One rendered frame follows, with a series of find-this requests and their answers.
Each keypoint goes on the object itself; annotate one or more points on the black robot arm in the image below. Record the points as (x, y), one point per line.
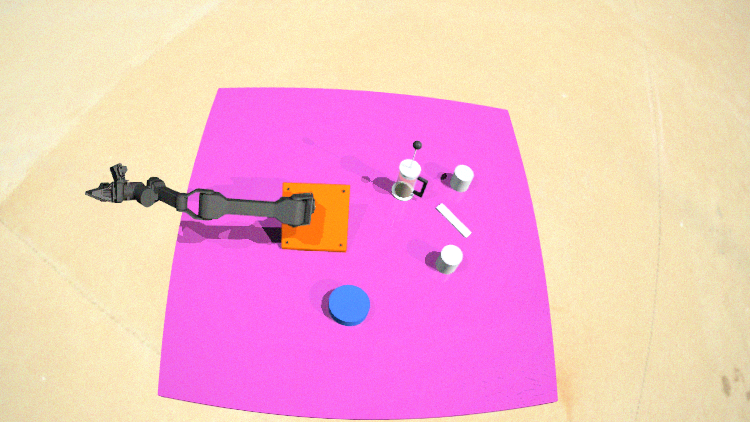
(295, 210)

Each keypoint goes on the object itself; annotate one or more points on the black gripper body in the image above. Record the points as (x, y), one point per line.
(122, 191)

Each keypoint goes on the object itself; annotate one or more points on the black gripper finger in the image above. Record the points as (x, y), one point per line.
(105, 193)
(94, 189)

